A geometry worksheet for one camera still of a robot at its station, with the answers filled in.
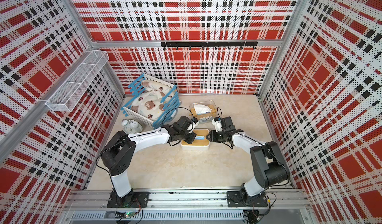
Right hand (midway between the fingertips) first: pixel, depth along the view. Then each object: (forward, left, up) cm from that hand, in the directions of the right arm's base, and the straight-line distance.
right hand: (210, 136), depth 90 cm
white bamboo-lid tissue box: (-6, +8, +2) cm, 10 cm away
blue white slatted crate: (+24, +26, +1) cm, 35 cm away
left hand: (0, +9, 0) cm, 9 cm away
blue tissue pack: (-1, +6, +1) cm, 7 cm away
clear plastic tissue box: (+14, +2, -2) cm, 14 cm away
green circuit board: (-39, +40, -3) cm, 56 cm away
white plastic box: (-6, +9, -4) cm, 11 cm away
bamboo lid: (+17, -2, +1) cm, 17 cm away
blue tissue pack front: (+20, +5, +1) cm, 21 cm away
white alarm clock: (+4, +48, +5) cm, 49 cm away
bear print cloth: (+25, +42, +3) cm, 49 cm away
